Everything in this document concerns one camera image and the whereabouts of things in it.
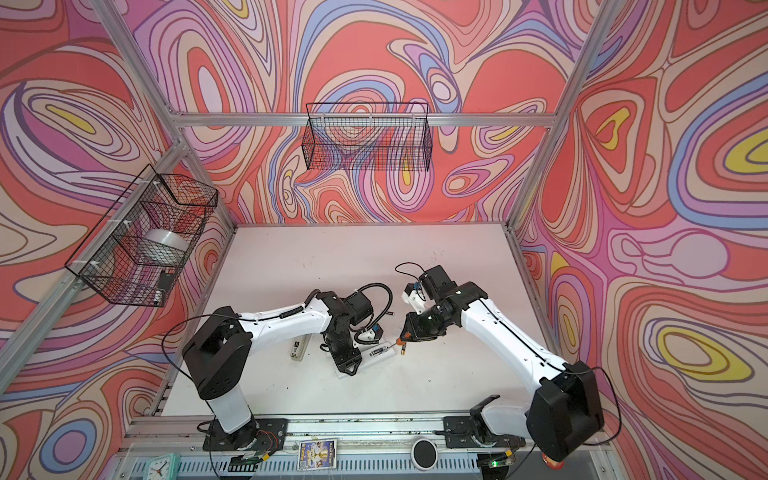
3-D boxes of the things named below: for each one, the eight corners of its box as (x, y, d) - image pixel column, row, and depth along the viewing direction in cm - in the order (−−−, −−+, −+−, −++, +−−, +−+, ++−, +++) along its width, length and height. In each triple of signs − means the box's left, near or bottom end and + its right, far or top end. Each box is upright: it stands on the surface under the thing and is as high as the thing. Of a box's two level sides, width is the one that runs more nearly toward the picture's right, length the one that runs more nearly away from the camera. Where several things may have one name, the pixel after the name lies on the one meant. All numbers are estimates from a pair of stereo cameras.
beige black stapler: (290, 359, 88) (287, 354, 85) (300, 337, 92) (297, 331, 89) (301, 362, 87) (298, 357, 84) (310, 339, 92) (308, 333, 89)
